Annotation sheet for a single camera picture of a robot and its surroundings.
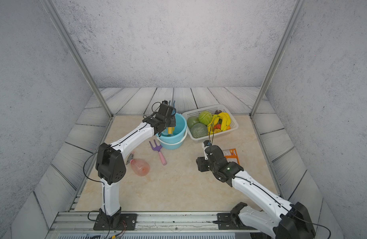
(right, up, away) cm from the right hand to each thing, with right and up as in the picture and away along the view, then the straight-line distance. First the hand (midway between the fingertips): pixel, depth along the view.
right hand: (201, 159), depth 80 cm
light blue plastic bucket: (-15, +9, +11) cm, 20 cm away
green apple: (-4, +22, +25) cm, 33 cm away
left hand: (-15, +22, +12) cm, 29 cm away
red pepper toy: (+13, +18, +24) cm, 32 cm away
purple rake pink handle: (-27, +3, +22) cm, 35 cm away
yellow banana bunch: (+19, +22, +22) cm, 36 cm away
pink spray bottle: (-36, -7, +11) cm, 38 cm away
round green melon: (0, +15, +16) cm, 22 cm away
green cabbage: (+5, +24, +21) cm, 32 cm away
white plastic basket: (+25, +19, +24) cm, 40 cm away
